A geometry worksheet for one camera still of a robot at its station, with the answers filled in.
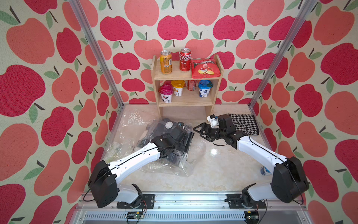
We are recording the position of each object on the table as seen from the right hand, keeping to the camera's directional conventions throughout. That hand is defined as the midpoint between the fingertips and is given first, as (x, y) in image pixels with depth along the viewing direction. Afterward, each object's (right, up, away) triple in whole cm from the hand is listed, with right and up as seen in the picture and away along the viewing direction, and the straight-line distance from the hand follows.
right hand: (196, 134), depth 81 cm
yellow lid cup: (-11, +31, +10) cm, 34 cm away
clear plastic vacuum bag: (-42, -3, +15) cm, 45 cm away
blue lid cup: (+7, +30, +10) cm, 32 cm away
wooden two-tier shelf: (-1, +24, +17) cm, 29 cm away
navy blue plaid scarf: (-21, +4, +12) cm, 24 cm away
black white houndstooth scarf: (+41, +5, +23) cm, 47 cm away
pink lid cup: (-19, +27, +5) cm, 33 cm away
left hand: (-8, -6, -1) cm, 10 cm away
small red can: (-1, +33, +17) cm, 37 cm away
